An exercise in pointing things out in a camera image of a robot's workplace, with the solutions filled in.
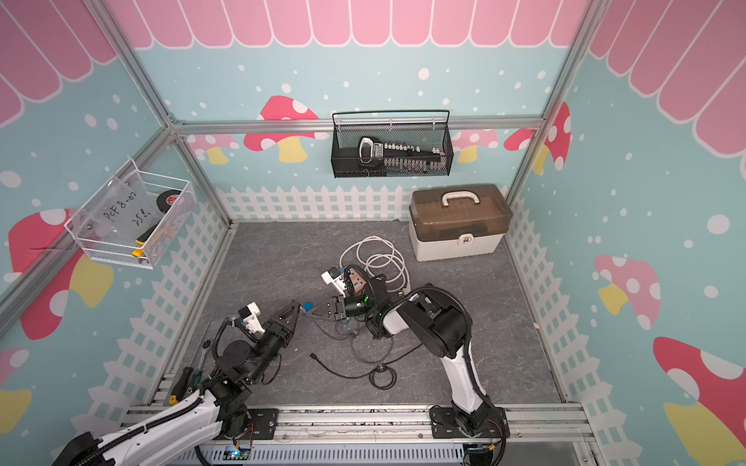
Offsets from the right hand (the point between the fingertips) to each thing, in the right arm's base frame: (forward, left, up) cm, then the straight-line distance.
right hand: (311, 317), depth 76 cm
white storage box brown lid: (+31, -40, +4) cm, 51 cm away
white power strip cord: (+19, -28, -15) cm, 37 cm away
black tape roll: (+27, +40, +18) cm, 52 cm away
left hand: (+2, +2, 0) cm, 3 cm away
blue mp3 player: (+2, +1, +2) cm, 3 cm away
